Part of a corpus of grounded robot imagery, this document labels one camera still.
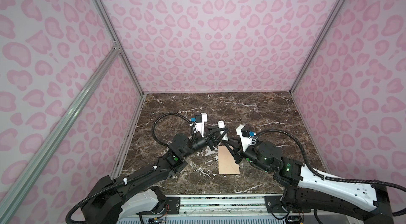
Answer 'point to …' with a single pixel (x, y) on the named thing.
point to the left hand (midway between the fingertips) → (227, 127)
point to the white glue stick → (221, 124)
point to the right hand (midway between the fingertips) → (224, 141)
